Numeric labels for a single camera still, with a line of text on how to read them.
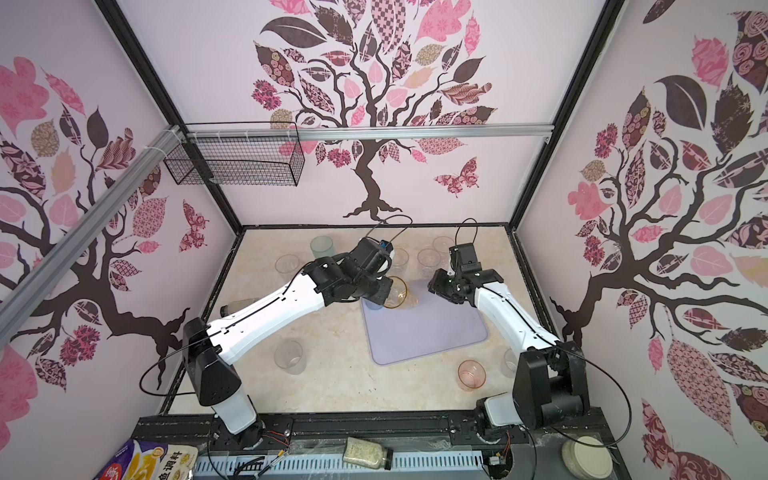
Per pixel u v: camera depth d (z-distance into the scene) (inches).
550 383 16.7
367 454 26.5
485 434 26.3
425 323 37.7
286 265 41.5
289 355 32.9
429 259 42.2
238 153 37.3
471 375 32.2
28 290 20.3
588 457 25.5
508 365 31.1
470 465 27.4
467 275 25.4
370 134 37.4
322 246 39.7
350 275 21.7
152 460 27.3
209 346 16.9
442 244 42.9
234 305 38.5
